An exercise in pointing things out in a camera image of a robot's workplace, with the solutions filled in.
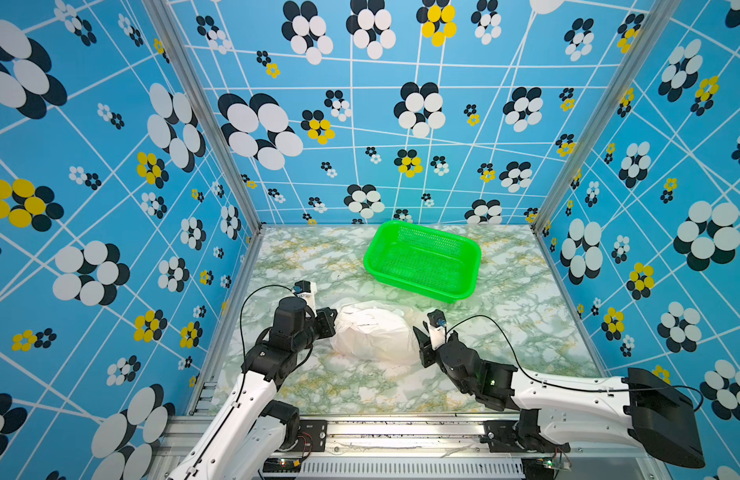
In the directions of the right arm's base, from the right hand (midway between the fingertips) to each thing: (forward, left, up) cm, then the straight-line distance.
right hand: (421, 327), depth 78 cm
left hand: (+3, +22, +3) cm, 22 cm away
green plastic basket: (+33, -4, -12) cm, 35 cm away
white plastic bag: (-2, +12, +1) cm, 12 cm away
